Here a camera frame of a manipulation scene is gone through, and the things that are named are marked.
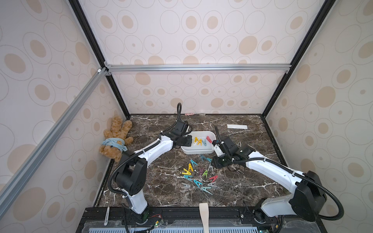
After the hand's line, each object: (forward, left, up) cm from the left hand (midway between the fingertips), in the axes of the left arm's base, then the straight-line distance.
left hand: (194, 139), depth 89 cm
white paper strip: (+22, -34, -13) cm, 43 cm away
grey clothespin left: (-24, +4, -12) cm, 27 cm away
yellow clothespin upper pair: (-13, +2, -11) cm, 17 cm away
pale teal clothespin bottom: (-25, -6, -11) cm, 28 cm away
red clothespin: (-19, -12, -12) cm, 26 cm away
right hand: (-13, -13, -3) cm, 19 cm away
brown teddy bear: (+2, +50, -4) cm, 50 cm away
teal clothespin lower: (-22, -2, -13) cm, 26 cm away
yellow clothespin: (+8, -2, -11) cm, 14 cm away
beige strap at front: (-35, -5, -13) cm, 38 cm away
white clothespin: (+6, -2, -12) cm, 14 cm away
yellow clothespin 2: (+7, -5, -12) cm, 15 cm away
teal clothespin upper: (-10, 0, -12) cm, 15 cm away
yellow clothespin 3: (-16, +4, -12) cm, 20 cm away
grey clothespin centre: (-14, -11, -12) cm, 21 cm away
